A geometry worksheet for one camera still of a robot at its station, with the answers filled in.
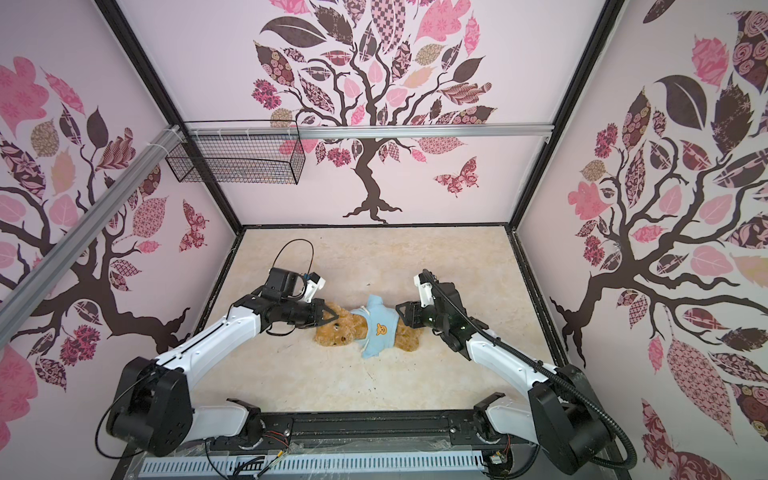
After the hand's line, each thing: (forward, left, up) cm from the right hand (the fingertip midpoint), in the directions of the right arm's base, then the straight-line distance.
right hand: (404, 303), depth 84 cm
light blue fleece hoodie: (-4, +6, -2) cm, 8 cm away
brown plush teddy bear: (-8, +15, 0) cm, 17 cm away
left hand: (-5, +19, -1) cm, 20 cm away
